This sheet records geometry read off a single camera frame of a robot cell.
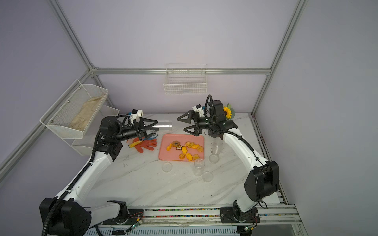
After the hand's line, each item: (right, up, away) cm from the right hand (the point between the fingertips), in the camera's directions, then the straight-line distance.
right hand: (178, 127), depth 69 cm
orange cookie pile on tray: (+5, -20, +25) cm, 33 cm away
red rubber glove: (-26, -11, +32) cm, 42 cm away
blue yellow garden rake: (-32, -11, +32) cm, 46 cm away
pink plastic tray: (-1, -14, +29) cm, 32 cm away
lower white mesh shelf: (-49, -10, +6) cm, 50 cm away
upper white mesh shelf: (-60, +7, +10) cm, 61 cm away
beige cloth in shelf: (-52, +4, +7) cm, 53 cm away
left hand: (-10, 0, -2) cm, 10 cm away
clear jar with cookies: (+23, -11, +24) cm, 35 cm away
